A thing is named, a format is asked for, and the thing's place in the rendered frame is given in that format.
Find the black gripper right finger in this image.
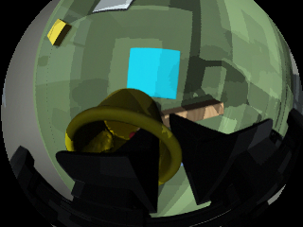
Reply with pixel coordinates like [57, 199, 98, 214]
[169, 113, 274, 205]

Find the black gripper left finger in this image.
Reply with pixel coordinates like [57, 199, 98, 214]
[56, 128, 160, 213]

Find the yellow box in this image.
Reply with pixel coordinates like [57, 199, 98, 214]
[48, 19, 72, 46]

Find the brown wood-grain rectangular block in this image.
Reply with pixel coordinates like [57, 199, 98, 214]
[160, 98, 224, 128]

